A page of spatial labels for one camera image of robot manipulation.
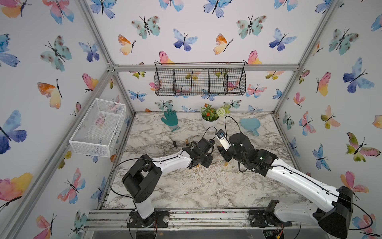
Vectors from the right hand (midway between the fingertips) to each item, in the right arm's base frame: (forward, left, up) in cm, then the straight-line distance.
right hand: (223, 142), depth 75 cm
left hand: (0, +5, -18) cm, 18 cm away
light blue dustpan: (+33, -26, -24) cm, 48 cm away
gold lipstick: (-1, -5, -22) cm, 23 cm away
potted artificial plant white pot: (+27, +6, -20) cm, 34 cm away
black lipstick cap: (+11, +29, -22) cm, 38 cm away
